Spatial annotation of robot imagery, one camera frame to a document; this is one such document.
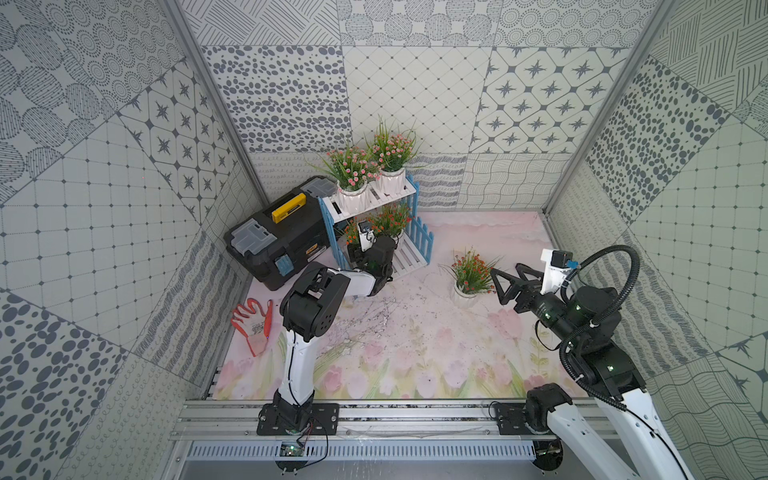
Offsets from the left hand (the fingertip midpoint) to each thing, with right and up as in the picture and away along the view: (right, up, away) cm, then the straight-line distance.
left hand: (373, 237), depth 98 cm
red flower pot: (+6, +6, -2) cm, 9 cm away
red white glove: (-36, -26, -7) cm, 45 cm away
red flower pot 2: (+31, -12, -11) cm, 35 cm away
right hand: (+32, -8, -30) cm, 45 cm away
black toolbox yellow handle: (-26, +2, -4) cm, 27 cm away
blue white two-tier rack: (+14, -4, +9) cm, 17 cm away
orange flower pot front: (-6, +2, -9) cm, 11 cm away
